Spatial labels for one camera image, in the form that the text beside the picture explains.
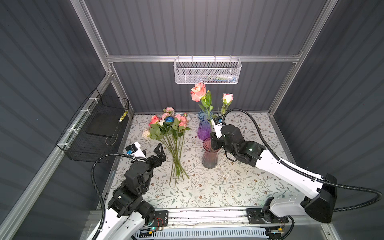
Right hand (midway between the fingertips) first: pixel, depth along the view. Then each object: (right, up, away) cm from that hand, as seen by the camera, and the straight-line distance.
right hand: (212, 135), depth 74 cm
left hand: (-27, -6, -6) cm, 28 cm away
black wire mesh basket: (-58, +1, -3) cm, 58 cm away
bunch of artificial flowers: (-26, +3, +31) cm, 40 cm away
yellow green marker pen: (-48, +10, +7) cm, 49 cm away
